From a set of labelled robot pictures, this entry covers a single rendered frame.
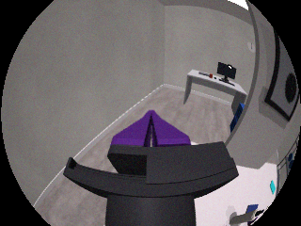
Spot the grey mirror glass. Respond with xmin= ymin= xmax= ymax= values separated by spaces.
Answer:
xmin=271 ymin=38 xmax=299 ymax=117

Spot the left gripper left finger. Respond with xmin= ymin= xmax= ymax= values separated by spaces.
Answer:
xmin=110 ymin=110 xmax=151 ymax=147

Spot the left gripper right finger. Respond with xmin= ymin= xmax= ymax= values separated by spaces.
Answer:
xmin=151 ymin=110 xmax=192 ymax=147

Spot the black rectangular frame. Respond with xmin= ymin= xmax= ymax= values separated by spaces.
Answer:
xmin=264 ymin=29 xmax=300 ymax=122

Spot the teal flat rectangular block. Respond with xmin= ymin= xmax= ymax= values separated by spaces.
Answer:
xmin=270 ymin=182 xmax=276 ymax=195

